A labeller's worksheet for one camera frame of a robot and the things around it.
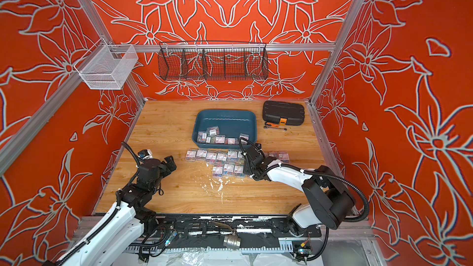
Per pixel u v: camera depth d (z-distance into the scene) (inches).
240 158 36.1
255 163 26.8
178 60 38.6
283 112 42.4
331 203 16.7
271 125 41.5
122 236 22.0
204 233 28.1
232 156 36.1
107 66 36.3
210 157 35.7
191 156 36.4
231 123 42.9
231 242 26.4
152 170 24.0
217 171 34.0
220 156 36.2
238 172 34.1
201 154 36.4
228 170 34.4
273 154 36.4
